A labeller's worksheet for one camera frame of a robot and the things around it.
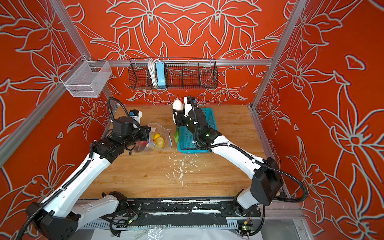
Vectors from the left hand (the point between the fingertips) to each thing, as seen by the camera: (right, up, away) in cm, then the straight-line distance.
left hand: (150, 126), depth 73 cm
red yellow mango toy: (-1, -7, +15) cm, 17 cm away
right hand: (+12, +9, -1) cm, 15 cm away
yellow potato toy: (+2, -10, +14) cm, 17 cm away
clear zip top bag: (+5, -4, +13) cm, 14 cm away
